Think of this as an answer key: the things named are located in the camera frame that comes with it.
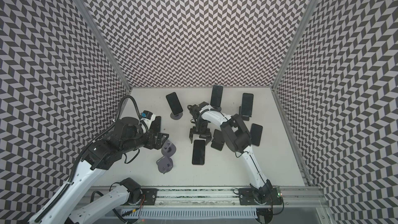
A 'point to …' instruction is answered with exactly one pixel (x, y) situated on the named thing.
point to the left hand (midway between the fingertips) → (159, 135)
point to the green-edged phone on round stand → (216, 95)
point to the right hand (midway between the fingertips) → (198, 146)
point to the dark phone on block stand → (247, 103)
